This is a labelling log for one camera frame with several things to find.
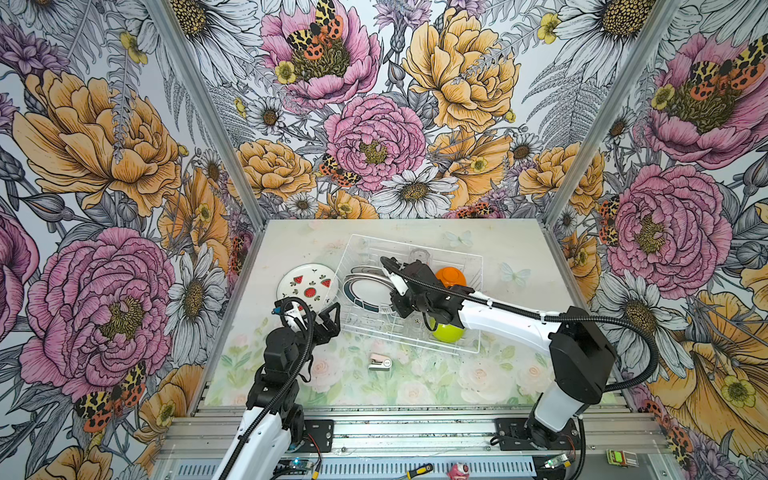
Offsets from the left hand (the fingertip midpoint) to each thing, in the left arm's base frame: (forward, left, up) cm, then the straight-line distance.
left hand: (329, 316), depth 81 cm
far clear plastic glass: (+23, -27, -3) cm, 36 cm away
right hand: (+5, -18, 0) cm, 19 cm away
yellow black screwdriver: (-33, -23, -12) cm, 42 cm away
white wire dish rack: (+2, -16, -11) cm, 20 cm away
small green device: (-32, -69, -9) cm, 76 cm away
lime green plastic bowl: (-1, -33, -10) cm, 34 cm away
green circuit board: (-32, +7, -13) cm, 35 cm away
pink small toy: (-34, -31, -7) cm, 46 cm away
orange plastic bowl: (+16, -36, -5) cm, 40 cm away
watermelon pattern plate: (+19, +9, -12) cm, 24 cm away
